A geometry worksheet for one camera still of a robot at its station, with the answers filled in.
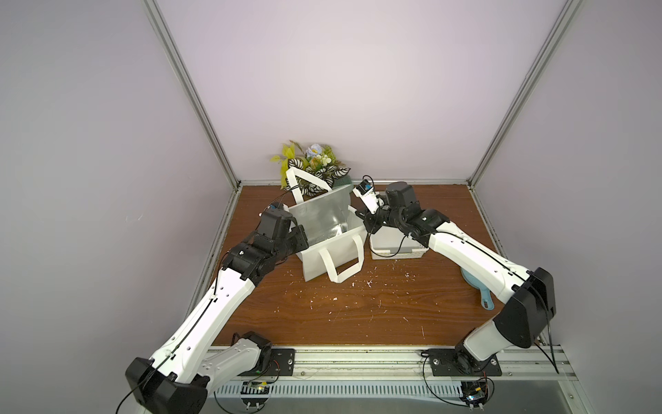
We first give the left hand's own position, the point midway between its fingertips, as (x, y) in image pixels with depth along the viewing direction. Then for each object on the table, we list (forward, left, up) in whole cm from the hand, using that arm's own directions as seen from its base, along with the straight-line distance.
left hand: (311, 233), depth 74 cm
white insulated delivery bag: (+17, -6, -22) cm, 28 cm away
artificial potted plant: (+32, 0, +1) cm, 32 cm away
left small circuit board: (-36, +16, -28) cm, 49 cm away
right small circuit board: (-35, -47, -26) cm, 64 cm away
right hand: (+10, -15, +2) cm, 18 cm away
